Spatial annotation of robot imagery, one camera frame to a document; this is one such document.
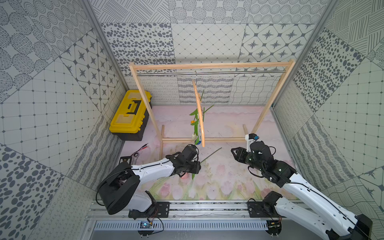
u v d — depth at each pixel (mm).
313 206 452
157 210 731
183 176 805
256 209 744
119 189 426
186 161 675
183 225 701
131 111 948
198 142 828
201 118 546
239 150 692
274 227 717
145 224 716
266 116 759
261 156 554
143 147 973
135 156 927
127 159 903
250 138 682
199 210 761
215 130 1065
